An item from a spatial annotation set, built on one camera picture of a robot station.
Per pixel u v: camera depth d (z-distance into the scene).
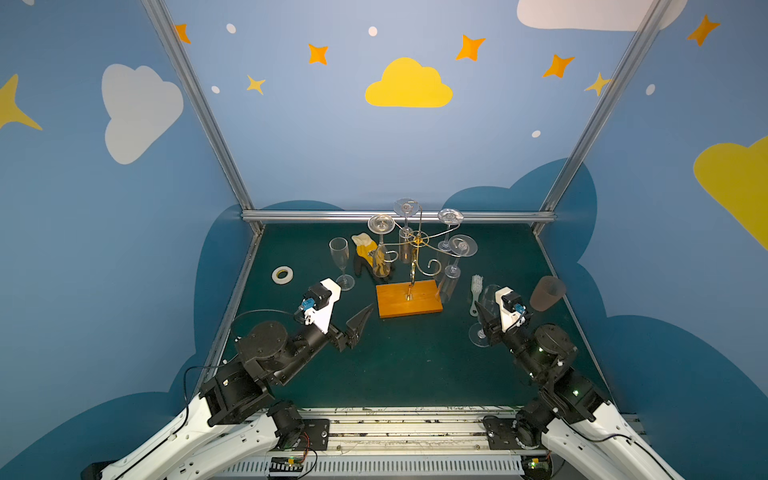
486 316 0.64
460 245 0.72
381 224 0.75
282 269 1.07
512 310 0.57
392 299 0.98
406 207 0.80
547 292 0.95
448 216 0.80
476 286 1.05
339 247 0.88
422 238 0.76
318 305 0.45
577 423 0.51
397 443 0.73
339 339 0.49
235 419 0.43
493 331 0.62
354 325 0.51
